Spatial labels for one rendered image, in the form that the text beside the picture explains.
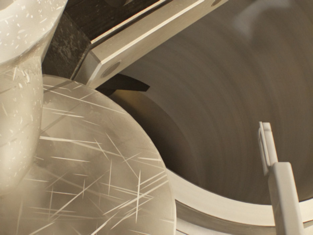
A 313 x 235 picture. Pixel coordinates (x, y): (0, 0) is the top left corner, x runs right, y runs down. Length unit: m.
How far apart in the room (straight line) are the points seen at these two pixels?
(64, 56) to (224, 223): 0.13
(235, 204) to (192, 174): 0.59
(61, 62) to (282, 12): 0.30
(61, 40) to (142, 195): 0.07
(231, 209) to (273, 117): 0.25
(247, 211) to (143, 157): 0.12
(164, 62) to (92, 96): 0.43
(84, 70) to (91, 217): 0.07
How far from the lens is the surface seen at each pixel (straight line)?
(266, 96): 0.52
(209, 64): 0.57
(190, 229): 0.28
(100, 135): 0.17
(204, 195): 0.27
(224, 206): 0.28
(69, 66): 0.21
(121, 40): 0.20
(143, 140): 0.18
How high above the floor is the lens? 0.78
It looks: 22 degrees down
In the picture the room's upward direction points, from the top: 174 degrees clockwise
